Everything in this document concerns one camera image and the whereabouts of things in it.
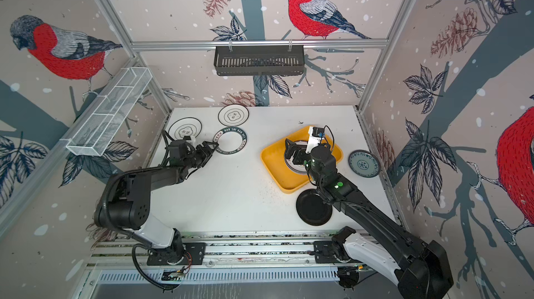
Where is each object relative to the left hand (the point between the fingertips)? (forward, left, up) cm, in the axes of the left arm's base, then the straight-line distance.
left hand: (219, 144), depth 93 cm
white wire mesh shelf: (-8, +38, +20) cm, 44 cm away
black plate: (-26, -41, -9) cm, 49 cm away
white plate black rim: (+19, +25, -11) cm, 33 cm away
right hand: (-8, -34, +15) cm, 38 cm away
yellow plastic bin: (-14, -32, -10) cm, 36 cm away
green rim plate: (+11, -2, -12) cm, 16 cm away
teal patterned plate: (-4, -69, -10) cm, 70 cm away
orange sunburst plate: (-9, -37, -7) cm, 39 cm away
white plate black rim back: (+27, -1, -9) cm, 29 cm away
